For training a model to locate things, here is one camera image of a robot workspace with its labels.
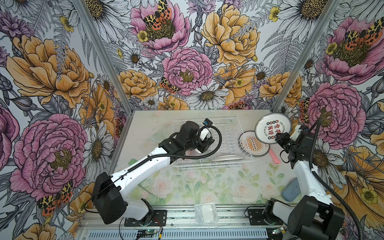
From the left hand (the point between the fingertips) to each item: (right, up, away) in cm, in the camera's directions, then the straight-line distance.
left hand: (208, 141), depth 76 cm
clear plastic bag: (-1, -36, 0) cm, 36 cm away
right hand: (+37, +2, +7) cm, 38 cm away
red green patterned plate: (+36, +8, +13) cm, 39 cm away
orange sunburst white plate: (+30, -5, +23) cm, 38 cm away
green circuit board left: (-29, -42, -5) cm, 52 cm away
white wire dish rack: (+17, -9, +19) cm, 27 cm away
